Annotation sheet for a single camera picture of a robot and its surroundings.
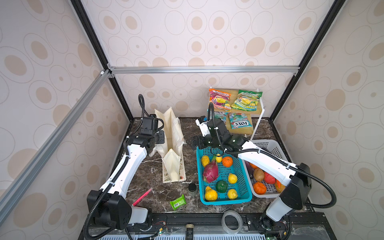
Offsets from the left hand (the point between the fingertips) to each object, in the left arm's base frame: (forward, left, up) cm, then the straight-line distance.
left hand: (162, 131), depth 80 cm
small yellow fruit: (-6, -32, -20) cm, 39 cm away
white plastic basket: (+2, -67, -18) cm, 70 cm away
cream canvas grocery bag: (-13, -6, -9) cm, 17 cm away
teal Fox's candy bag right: (+15, -45, -7) cm, 48 cm away
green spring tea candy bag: (+13, -45, +10) cm, 48 cm away
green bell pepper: (-23, -32, -19) cm, 43 cm away
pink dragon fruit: (-16, -26, -17) cm, 35 cm away
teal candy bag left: (+19, -35, -7) cm, 41 cm away
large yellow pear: (-27, -26, -18) cm, 42 cm away
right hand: (-5, -16, +1) cm, 17 cm away
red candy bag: (+13, -32, +11) cm, 36 cm away
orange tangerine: (-8, -37, -19) cm, 42 cm away
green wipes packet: (-30, -9, -22) cm, 38 cm away
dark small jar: (-24, -16, -15) cm, 33 cm away
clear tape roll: (-36, -39, -20) cm, 57 cm away
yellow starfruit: (-7, -24, -20) cm, 32 cm away
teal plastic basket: (-15, -34, -25) cm, 45 cm away
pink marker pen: (-27, +11, -23) cm, 37 cm away
